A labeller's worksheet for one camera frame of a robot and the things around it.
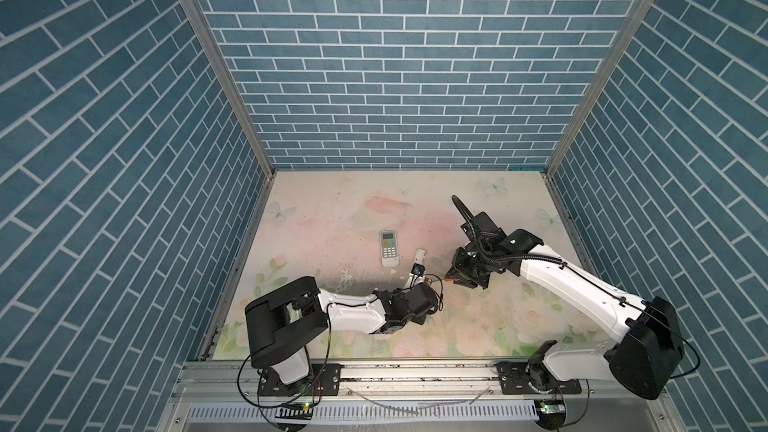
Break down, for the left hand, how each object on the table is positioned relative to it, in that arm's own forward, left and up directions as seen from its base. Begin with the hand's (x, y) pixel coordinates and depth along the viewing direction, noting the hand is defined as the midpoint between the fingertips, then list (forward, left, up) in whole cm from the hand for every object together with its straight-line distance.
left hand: (420, 309), depth 87 cm
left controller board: (-23, +32, -2) cm, 40 cm away
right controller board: (-25, -31, -3) cm, 40 cm away
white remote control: (+19, +9, +3) cm, 21 cm away
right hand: (+4, -4, +15) cm, 17 cm away
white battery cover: (+16, -1, +2) cm, 17 cm away
